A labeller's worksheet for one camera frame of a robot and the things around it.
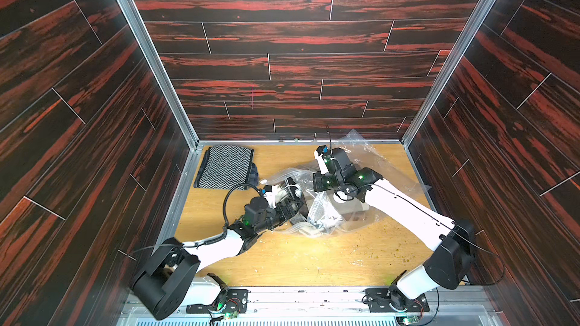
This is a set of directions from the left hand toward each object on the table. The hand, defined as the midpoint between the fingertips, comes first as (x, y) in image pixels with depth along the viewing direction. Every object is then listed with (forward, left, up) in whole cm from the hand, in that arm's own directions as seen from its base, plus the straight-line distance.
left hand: (301, 209), depth 80 cm
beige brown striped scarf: (+10, +1, -8) cm, 13 cm away
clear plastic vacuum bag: (-2, -9, 0) cm, 9 cm away
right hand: (+11, -6, +6) cm, 14 cm away
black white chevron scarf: (+24, +35, -7) cm, 43 cm away
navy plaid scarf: (+23, +22, -11) cm, 34 cm away
